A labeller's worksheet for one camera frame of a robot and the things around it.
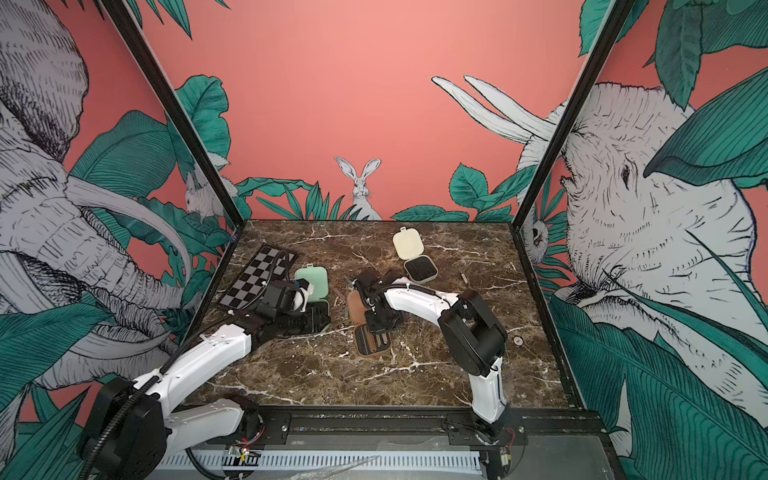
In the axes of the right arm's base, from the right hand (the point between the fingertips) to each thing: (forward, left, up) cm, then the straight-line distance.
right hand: (377, 326), depth 89 cm
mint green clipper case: (-5, +14, +15) cm, 21 cm away
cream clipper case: (+31, -10, +1) cm, 33 cm away
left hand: (0, +14, +7) cm, 16 cm away
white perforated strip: (-33, +11, -3) cm, 35 cm away
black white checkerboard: (+23, +40, 0) cm, 46 cm away
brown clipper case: (-4, +3, -2) cm, 6 cm away
